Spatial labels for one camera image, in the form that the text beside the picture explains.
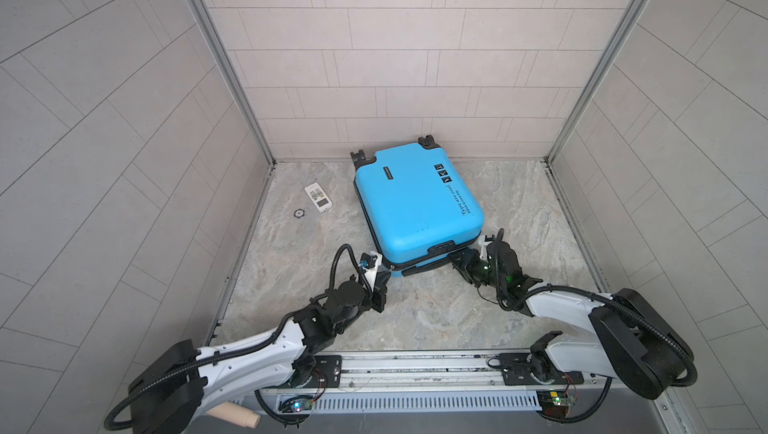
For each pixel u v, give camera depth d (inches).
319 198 40.4
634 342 16.5
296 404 25.4
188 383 16.1
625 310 16.8
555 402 26.8
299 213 39.2
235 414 25.0
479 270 29.5
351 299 22.8
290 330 21.9
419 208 31.5
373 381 27.8
